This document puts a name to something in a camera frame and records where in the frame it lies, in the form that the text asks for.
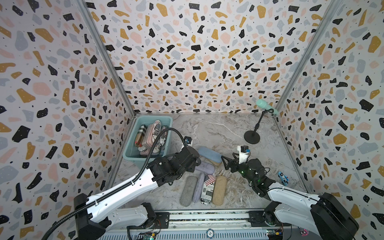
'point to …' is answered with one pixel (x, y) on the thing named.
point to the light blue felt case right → (210, 154)
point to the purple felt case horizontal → (206, 167)
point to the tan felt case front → (219, 191)
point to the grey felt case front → (188, 190)
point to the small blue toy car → (284, 178)
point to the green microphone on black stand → (253, 137)
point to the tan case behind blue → (214, 163)
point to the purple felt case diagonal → (199, 187)
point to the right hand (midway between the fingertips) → (230, 155)
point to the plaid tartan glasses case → (140, 135)
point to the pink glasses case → (148, 139)
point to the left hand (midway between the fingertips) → (195, 157)
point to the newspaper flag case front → (208, 189)
